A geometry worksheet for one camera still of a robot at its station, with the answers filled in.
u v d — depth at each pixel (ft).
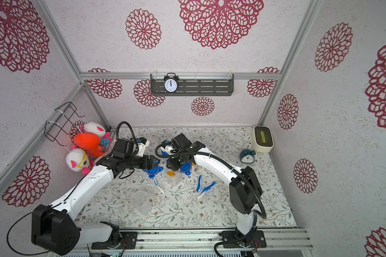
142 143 2.39
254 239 2.39
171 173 2.68
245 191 1.53
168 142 2.44
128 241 2.41
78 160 2.59
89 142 2.89
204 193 2.87
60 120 2.56
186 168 3.19
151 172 3.19
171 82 2.94
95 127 3.09
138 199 2.81
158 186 2.95
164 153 2.44
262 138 3.49
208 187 2.95
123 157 2.03
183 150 2.09
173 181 2.84
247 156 3.19
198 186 3.00
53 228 1.31
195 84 3.05
